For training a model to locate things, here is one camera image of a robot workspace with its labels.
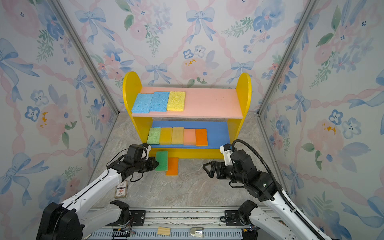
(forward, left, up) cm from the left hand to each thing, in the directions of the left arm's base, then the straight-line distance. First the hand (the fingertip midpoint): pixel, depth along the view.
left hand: (159, 162), depth 83 cm
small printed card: (-13, +20, -8) cm, 25 cm away
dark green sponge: (+3, -1, -1) cm, 3 cm away
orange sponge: (+13, -24, +6) cm, 28 cm away
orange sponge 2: (+2, -7, -9) cm, 12 cm away
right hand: (-8, -26, +13) cm, 30 cm away
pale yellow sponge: (+14, -10, +6) cm, 18 cm away
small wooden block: (-31, -6, -10) cm, 33 cm away
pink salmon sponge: (+12, -17, +6) cm, 22 cm away
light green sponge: (+13, +4, +7) cm, 15 cm away
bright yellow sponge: (+12, -3, +6) cm, 14 cm away
